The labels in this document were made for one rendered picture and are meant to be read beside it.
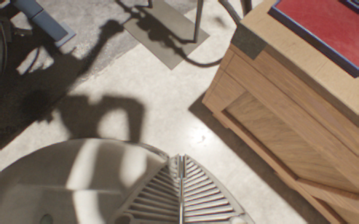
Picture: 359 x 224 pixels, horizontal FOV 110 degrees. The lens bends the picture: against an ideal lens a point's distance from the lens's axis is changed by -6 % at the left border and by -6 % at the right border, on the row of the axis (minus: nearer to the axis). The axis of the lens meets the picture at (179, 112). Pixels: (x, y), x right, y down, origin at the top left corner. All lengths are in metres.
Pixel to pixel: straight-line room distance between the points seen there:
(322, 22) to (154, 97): 0.59
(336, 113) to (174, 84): 0.58
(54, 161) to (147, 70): 0.55
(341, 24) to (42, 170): 0.60
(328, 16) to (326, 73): 0.10
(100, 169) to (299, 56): 0.40
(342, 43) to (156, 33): 0.75
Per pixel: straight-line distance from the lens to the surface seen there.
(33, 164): 0.43
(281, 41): 0.27
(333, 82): 0.28
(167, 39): 0.84
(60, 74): 0.97
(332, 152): 0.40
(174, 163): 0.17
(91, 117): 0.79
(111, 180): 0.32
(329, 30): 0.33
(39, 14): 1.02
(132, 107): 0.70
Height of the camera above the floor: 0.64
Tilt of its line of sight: 77 degrees down
